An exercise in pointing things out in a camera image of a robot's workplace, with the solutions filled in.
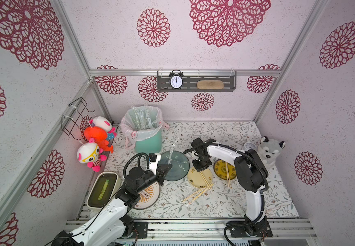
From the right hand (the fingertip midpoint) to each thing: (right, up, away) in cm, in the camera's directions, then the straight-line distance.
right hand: (197, 167), depth 94 cm
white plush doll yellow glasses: (-59, +11, -15) cm, 61 cm away
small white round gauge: (+36, +13, +9) cm, 39 cm away
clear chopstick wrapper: (-15, +12, -26) cm, 32 cm away
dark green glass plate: (-11, +1, +1) cm, 11 cm away
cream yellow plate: (-2, -6, -5) cm, 8 cm away
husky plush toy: (+37, +12, -12) cm, 41 cm away
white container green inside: (-51, -7, -11) cm, 53 cm away
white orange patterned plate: (-26, -11, -8) cm, 30 cm away
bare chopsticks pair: (+3, -6, -5) cm, 8 cm away
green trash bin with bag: (-34, +24, -5) cm, 42 cm away
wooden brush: (+7, +50, -4) cm, 51 cm away
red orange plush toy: (-58, +20, -5) cm, 61 cm away
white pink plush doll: (-60, +29, 0) cm, 66 cm away
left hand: (-15, +5, -19) cm, 25 cm away
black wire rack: (-65, +31, -17) cm, 74 cm away
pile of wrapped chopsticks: (-5, -15, -11) cm, 19 cm away
